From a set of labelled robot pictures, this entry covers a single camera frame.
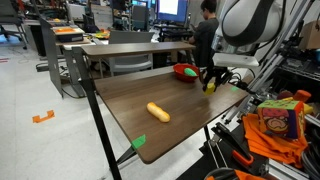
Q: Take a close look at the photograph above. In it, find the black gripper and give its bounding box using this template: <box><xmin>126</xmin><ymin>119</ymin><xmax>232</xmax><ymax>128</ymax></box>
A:
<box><xmin>199</xmin><ymin>65</ymin><xmax>233</xmax><ymax>93</ymax></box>

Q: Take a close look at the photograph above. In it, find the yellow block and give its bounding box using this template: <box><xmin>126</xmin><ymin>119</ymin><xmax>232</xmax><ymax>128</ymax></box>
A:
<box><xmin>204</xmin><ymin>82</ymin><xmax>217</xmax><ymax>96</ymax></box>

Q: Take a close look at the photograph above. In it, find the green toy vegetable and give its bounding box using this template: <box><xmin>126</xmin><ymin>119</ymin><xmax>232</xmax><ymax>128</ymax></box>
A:
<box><xmin>183</xmin><ymin>67</ymin><xmax>198</xmax><ymax>77</ymax></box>

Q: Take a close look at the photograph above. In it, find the red bowl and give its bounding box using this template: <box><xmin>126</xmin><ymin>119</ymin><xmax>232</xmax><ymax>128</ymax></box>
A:
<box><xmin>172</xmin><ymin>63</ymin><xmax>202</xmax><ymax>83</ymax></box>

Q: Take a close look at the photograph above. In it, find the person in dark shirt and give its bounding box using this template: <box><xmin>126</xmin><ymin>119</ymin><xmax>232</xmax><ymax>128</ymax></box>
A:
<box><xmin>188</xmin><ymin>0</ymin><xmax>221</xmax><ymax>69</ymax></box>

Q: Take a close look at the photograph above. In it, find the yellow toy squash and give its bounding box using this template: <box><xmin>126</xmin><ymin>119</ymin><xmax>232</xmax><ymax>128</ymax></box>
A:
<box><xmin>146</xmin><ymin>101</ymin><xmax>171</xmax><ymax>124</ymax></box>

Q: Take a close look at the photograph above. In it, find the colourful plush cube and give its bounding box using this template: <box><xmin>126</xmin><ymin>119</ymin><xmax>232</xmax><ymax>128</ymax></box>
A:
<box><xmin>256</xmin><ymin>98</ymin><xmax>306</xmax><ymax>140</ymax></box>

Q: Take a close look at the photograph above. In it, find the orange cloth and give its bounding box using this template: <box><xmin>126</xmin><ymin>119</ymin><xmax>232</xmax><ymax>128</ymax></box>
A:
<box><xmin>241</xmin><ymin>112</ymin><xmax>309</xmax><ymax>169</ymax></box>

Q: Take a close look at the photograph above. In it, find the computer monitor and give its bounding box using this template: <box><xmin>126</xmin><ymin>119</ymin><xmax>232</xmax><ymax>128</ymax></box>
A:
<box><xmin>156</xmin><ymin>0</ymin><xmax>189</xmax><ymax>24</ymax></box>

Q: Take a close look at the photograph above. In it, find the grey office chair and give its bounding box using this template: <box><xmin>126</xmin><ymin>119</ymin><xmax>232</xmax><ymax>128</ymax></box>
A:
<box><xmin>107</xmin><ymin>29</ymin><xmax>156</xmax><ymax>77</ymax></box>

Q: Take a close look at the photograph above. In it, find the brown wooden side table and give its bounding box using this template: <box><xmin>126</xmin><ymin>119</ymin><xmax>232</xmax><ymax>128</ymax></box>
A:
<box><xmin>80</xmin><ymin>41</ymin><xmax>196</xmax><ymax>78</ymax></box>

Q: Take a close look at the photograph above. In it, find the large green tape piece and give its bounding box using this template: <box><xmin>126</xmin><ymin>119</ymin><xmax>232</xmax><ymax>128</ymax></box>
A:
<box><xmin>130</xmin><ymin>134</ymin><xmax>147</xmax><ymax>150</ymax></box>

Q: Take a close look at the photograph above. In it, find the cardboard box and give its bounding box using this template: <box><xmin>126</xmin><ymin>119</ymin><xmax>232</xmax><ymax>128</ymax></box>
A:
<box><xmin>297</xmin><ymin>20</ymin><xmax>320</xmax><ymax>51</ymax></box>

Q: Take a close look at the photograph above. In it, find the box with orange lid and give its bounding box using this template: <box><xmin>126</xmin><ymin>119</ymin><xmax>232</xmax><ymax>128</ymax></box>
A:
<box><xmin>51</xmin><ymin>26</ymin><xmax>86</xmax><ymax>43</ymax></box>

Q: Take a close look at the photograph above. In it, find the grey divider panel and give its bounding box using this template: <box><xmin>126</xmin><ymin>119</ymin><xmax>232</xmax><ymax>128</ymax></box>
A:
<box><xmin>39</xmin><ymin>17</ymin><xmax>65</xmax><ymax>99</ymax></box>

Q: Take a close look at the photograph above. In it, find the orange floor tape mark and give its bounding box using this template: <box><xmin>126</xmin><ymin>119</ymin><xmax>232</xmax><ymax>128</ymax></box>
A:
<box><xmin>31</xmin><ymin>109</ymin><xmax>56</xmax><ymax>124</ymax></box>

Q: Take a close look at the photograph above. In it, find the black cable loop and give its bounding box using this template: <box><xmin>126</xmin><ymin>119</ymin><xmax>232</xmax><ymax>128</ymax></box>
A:
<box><xmin>229</xmin><ymin>66</ymin><xmax>257</xmax><ymax>88</ymax></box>

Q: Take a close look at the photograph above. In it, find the white wrist camera plate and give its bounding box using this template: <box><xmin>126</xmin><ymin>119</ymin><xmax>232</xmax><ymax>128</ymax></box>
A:
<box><xmin>212</xmin><ymin>52</ymin><xmax>260</xmax><ymax>70</ymax></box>

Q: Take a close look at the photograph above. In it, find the black clamp orange handle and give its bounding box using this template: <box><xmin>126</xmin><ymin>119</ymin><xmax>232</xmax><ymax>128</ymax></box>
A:
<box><xmin>211</xmin><ymin>121</ymin><xmax>255</xmax><ymax>168</ymax></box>

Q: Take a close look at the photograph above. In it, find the aluminium frame rail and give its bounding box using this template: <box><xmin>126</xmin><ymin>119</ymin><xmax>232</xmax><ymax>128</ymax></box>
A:
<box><xmin>247</xmin><ymin>0</ymin><xmax>316</xmax><ymax>94</ymax></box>

